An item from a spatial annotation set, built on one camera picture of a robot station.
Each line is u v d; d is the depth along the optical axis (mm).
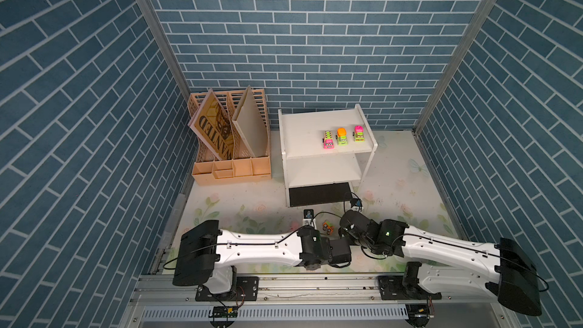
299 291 742
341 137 685
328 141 675
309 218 665
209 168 945
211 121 921
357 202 733
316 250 487
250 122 992
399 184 1019
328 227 845
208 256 398
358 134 693
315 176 819
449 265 494
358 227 591
